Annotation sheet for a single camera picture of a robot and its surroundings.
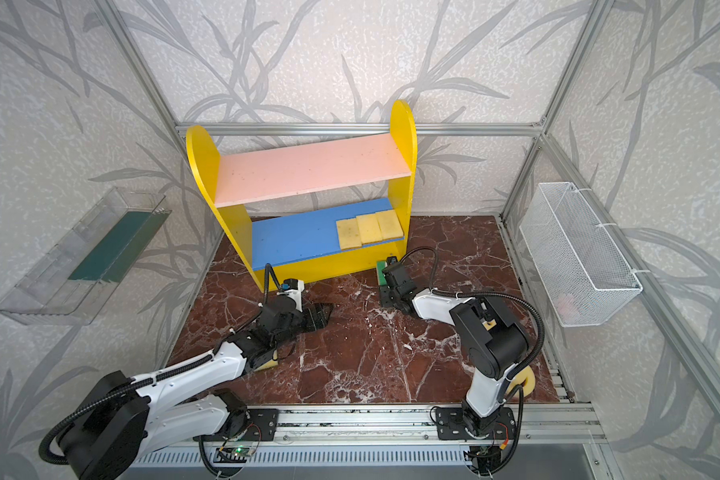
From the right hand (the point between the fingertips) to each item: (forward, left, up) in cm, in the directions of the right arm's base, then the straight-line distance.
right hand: (390, 281), depth 98 cm
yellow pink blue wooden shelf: (+36, +31, -4) cm, 48 cm away
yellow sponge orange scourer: (+13, 0, +13) cm, 19 cm away
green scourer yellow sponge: (+6, +3, 0) cm, 7 cm away
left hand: (-11, +18, +8) cm, 23 cm away
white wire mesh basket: (-18, -39, +32) cm, 53 cm away
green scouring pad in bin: (-12, +60, +34) cm, 70 cm away
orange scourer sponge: (+10, +13, +13) cm, 21 cm away
